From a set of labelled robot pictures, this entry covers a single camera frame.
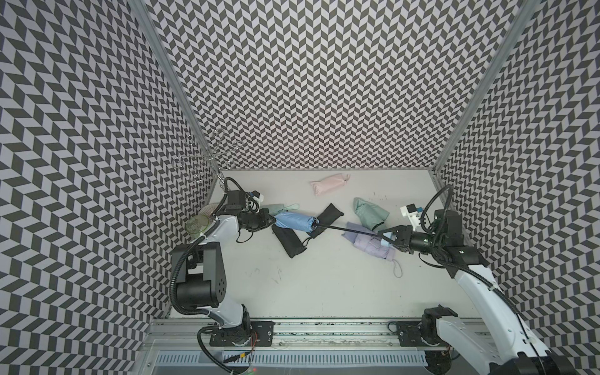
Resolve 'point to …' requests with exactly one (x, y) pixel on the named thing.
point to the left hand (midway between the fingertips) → (273, 220)
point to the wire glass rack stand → (206, 160)
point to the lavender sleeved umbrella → (374, 246)
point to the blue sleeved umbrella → (301, 223)
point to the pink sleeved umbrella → (329, 183)
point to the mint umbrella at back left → (275, 208)
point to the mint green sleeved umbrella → (369, 215)
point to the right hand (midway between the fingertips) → (381, 239)
